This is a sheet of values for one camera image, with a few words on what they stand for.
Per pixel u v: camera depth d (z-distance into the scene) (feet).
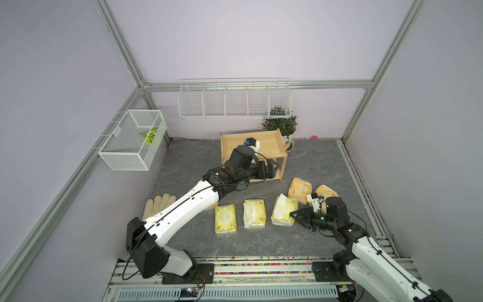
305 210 2.38
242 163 1.78
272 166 2.08
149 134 2.66
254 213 2.80
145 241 1.28
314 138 4.08
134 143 2.71
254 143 2.14
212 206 2.90
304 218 2.31
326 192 3.05
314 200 2.52
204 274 2.38
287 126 3.34
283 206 2.69
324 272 2.40
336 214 2.04
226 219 2.75
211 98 3.25
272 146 2.95
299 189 3.04
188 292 2.33
